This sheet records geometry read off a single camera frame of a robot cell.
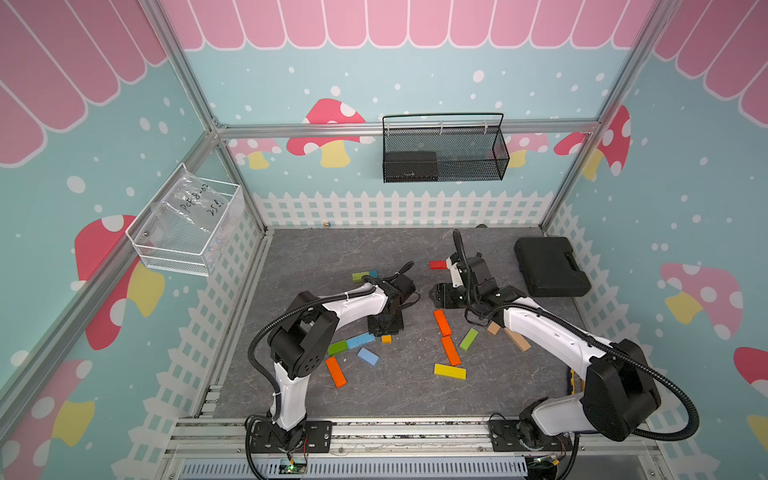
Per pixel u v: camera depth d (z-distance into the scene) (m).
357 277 1.05
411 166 0.88
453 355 0.87
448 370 0.84
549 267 1.04
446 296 0.75
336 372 0.85
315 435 0.75
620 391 0.42
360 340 0.90
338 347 0.90
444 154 0.90
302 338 0.50
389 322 0.80
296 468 0.72
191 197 0.73
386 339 0.89
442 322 0.94
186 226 0.70
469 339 0.90
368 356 0.87
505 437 0.74
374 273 1.06
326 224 1.24
